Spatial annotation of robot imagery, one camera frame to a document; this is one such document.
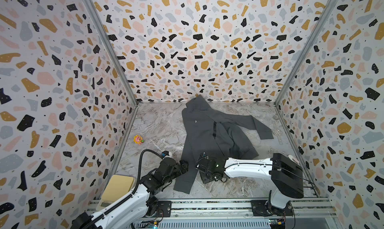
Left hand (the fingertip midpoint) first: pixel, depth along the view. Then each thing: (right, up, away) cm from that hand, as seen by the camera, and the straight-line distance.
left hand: (184, 164), depth 82 cm
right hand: (+9, -6, -1) cm, 11 cm away
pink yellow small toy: (-31, +12, +12) cm, 35 cm away
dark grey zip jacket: (+13, +17, +22) cm, 31 cm away
